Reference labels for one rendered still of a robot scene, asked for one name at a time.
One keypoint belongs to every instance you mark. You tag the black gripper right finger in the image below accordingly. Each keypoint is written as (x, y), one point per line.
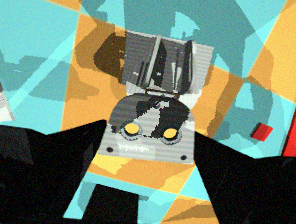
(237, 184)

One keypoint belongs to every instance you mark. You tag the red flat plate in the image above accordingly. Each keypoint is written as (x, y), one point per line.
(289, 148)

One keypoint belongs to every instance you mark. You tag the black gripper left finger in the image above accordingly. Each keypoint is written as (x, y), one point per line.
(55, 164)

